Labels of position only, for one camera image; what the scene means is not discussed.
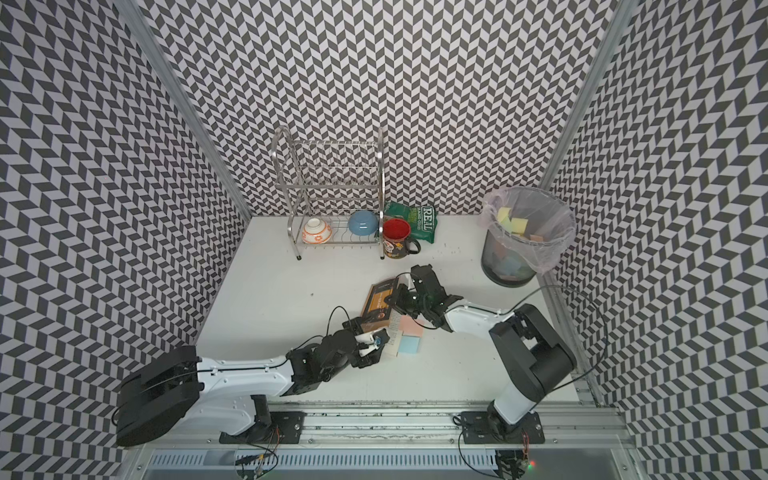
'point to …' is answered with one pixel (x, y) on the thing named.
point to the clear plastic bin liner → (533, 216)
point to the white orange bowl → (316, 232)
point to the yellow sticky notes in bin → (513, 225)
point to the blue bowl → (363, 222)
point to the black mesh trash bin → (507, 259)
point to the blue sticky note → (408, 344)
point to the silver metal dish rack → (335, 189)
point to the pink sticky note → (409, 326)
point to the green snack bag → (422, 219)
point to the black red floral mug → (395, 239)
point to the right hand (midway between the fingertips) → (383, 304)
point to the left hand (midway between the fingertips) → (371, 330)
